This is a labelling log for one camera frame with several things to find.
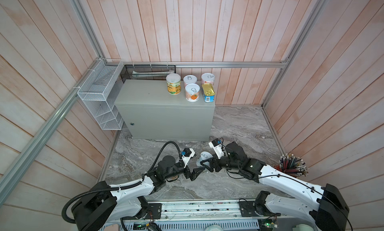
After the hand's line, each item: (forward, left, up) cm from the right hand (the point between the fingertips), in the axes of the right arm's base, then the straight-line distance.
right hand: (204, 160), depth 76 cm
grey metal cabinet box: (+20, +29, +14) cm, 38 cm away
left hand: (-2, +3, -1) cm, 4 cm away
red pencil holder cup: (0, -45, -2) cm, 46 cm away
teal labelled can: (+1, 0, +3) cm, 3 cm away
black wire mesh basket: (+47, +36, +22) cm, 63 cm away
